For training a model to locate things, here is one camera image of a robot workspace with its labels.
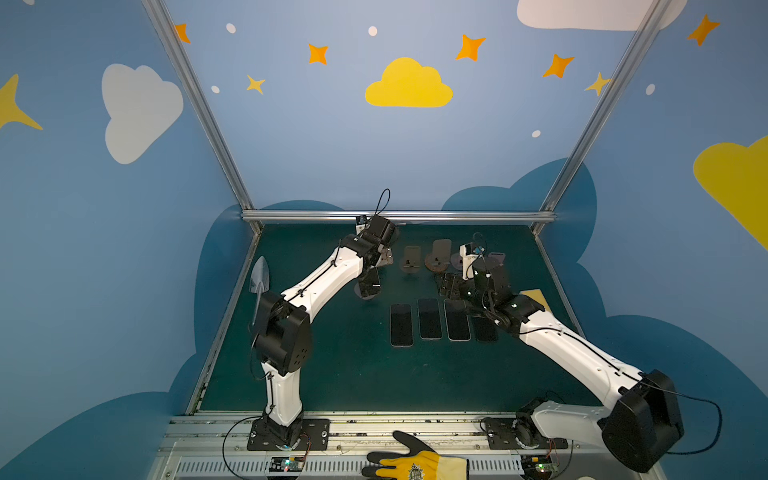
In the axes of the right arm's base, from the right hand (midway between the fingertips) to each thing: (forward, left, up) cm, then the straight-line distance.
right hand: (450, 272), depth 82 cm
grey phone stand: (+18, -20, -16) cm, 31 cm away
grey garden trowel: (+6, +63, -19) cm, 67 cm away
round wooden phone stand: (+18, 0, -17) cm, 25 cm away
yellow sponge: (+7, -34, -21) cm, 41 cm away
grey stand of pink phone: (+18, +10, -17) cm, 26 cm away
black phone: (-4, +3, -23) cm, 23 cm away
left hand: (+8, +22, -3) cm, 23 cm away
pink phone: (-6, +13, -21) cm, 26 cm away
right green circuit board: (-42, -21, -22) cm, 52 cm away
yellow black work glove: (-43, +7, -18) cm, 47 cm away
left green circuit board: (-45, +40, -20) cm, 63 cm away
